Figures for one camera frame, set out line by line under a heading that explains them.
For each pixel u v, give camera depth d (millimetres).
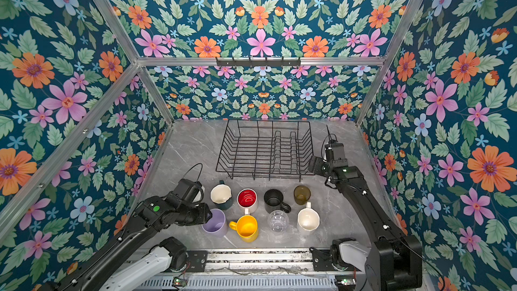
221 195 849
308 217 808
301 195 887
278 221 836
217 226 818
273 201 866
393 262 387
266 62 912
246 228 812
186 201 587
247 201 866
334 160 622
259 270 729
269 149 1049
